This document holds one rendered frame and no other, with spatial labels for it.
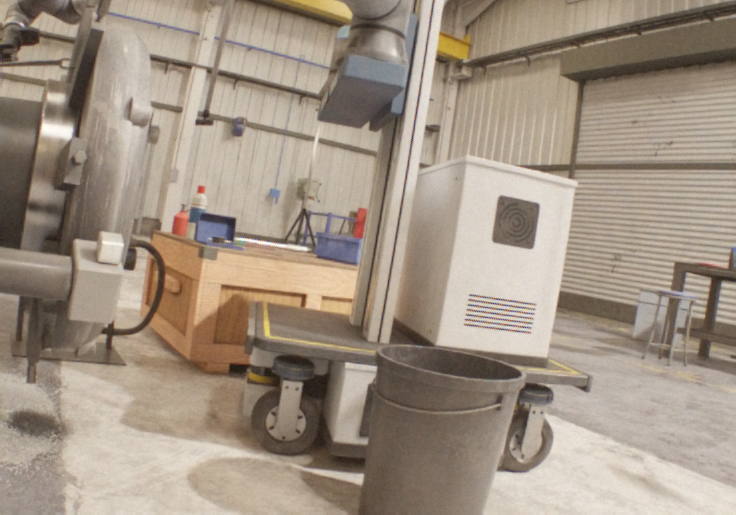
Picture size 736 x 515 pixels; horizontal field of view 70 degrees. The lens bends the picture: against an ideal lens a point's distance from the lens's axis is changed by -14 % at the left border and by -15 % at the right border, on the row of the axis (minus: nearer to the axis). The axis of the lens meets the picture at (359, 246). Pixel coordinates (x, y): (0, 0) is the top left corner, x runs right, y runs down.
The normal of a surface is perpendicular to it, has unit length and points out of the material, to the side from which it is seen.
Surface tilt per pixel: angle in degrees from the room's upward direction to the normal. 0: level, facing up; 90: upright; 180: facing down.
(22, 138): 65
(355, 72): 90
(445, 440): 93
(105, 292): 112
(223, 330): 90
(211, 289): 90
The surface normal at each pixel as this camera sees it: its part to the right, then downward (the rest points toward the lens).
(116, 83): 0.57, -0.41
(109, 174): 0.58, 0.04
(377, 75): 0.16, 0.04
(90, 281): 0.45, 0.47
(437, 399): -0.17, 0.04
